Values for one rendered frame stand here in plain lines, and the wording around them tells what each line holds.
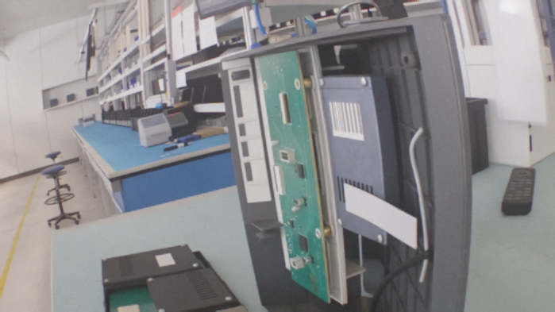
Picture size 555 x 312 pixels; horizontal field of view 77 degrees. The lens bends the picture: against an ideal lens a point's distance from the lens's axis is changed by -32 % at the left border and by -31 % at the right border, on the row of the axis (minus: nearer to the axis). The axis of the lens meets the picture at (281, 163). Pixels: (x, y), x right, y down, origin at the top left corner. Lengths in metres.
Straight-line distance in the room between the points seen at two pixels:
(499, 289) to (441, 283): 0.21
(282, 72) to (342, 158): 0.06
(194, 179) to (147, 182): 0.21
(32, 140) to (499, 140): 11.14
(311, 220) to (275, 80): 0.08
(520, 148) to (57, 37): 11.32
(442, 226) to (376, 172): 0.08
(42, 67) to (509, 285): 11.41
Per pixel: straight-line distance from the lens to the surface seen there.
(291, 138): 0.29
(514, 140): 0.76
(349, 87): 0.24
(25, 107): 11.50
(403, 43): 0.20
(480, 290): 0.39
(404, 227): 0.22
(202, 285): 0.41
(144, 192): 1.84
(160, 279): 0.44
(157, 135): 2.34
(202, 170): 1.90
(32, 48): 11.65
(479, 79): 0.79
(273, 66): 0.30
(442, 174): 0.16
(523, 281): 0.40
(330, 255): 0.30
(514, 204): 0.54
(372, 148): 0.23
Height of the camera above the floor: 1.19
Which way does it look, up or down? 11 degrees down
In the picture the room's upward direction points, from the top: 8 degrees counter-clockwise
